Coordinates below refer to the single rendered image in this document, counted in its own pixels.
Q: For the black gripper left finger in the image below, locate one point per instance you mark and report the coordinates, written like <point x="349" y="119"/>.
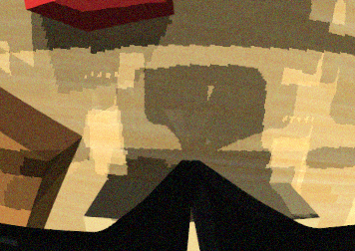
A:
<point x="158" y="223"/>

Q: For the red square block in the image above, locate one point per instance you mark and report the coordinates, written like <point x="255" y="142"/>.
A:
<point x="91" y="15"/>

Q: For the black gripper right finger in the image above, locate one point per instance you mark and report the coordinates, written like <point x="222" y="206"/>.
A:
<point x="229" y="219"/>

